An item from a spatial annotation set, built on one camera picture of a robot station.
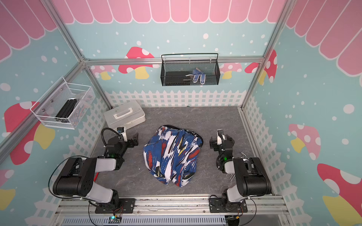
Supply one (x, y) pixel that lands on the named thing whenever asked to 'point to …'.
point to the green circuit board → (114, 219)
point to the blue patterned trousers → (171, 156)
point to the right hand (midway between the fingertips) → (219, 135)
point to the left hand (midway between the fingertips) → (131, 135)
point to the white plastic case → (127, 115)
